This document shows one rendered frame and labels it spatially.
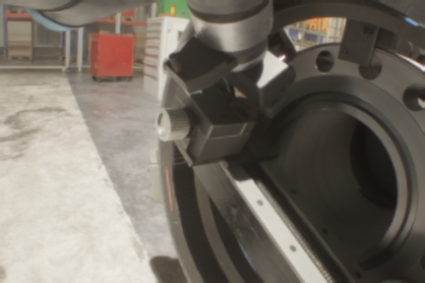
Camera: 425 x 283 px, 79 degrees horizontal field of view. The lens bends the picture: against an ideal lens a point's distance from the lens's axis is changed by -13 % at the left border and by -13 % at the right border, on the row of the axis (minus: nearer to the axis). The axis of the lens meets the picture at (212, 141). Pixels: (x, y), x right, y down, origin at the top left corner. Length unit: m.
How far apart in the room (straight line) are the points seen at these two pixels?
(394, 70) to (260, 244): 0.29
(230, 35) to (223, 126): 0.12
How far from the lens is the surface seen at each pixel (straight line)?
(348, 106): 0.46
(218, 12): 0.29
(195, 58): 0.34
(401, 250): 0.47
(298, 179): 0.64
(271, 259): 0.41
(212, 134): 0.37
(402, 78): 0.43
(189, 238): 0.63
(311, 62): 0.50
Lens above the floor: 0.79
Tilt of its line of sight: 18 degrees down
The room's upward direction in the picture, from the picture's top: 7 degrees clockwise
